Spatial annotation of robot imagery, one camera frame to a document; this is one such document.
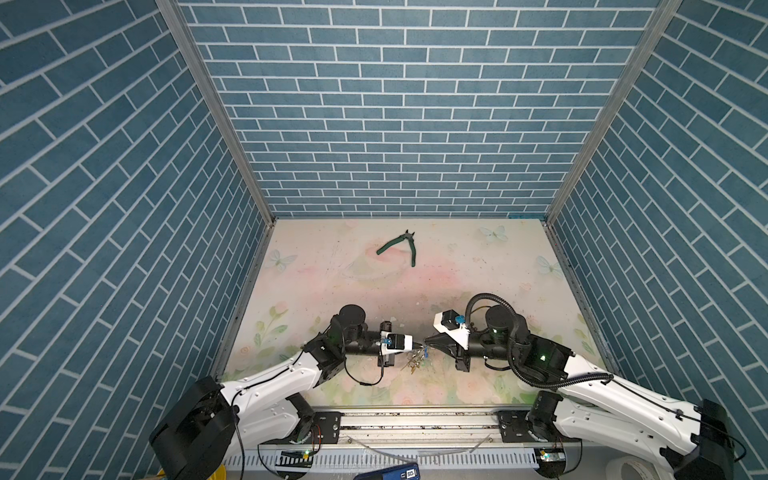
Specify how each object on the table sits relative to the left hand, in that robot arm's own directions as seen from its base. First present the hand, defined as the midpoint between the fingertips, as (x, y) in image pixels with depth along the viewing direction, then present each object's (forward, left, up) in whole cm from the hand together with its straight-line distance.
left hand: (417, 345), depth 72 cm
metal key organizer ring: (-3, 0, -2) cm, 3 cm away
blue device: (-24, +3, -12) cm, 27 cm away
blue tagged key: (-2, -2, 0) cm, 3 cm away
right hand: (0, -1, +5) cm, 5 cm away
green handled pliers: (+50, 0, -15) cm, 52 cm away
